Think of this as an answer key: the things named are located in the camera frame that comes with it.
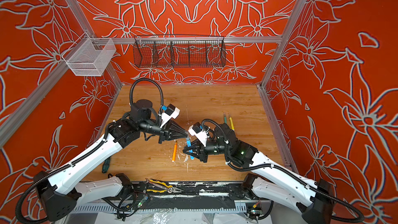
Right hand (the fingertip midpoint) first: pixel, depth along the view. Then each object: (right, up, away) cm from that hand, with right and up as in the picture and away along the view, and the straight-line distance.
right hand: (183, 149), depth 62 cm
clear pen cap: (+2, +5, -3) cm, 6 cm away
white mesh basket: (-60, +46, +30) cm, 82 cm away
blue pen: (+2, +2, -2) cm, 4 cm away
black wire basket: (-6, +52, +37) cm, 64 cm away
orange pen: (-7, -10, +22) cm, 26 cm away
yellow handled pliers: (-9, -23, +11) cm, 27 cm away
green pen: (+24, +8, +39) cm, 46 cm away
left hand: (+1, +6, -3) cm, 7 cm away
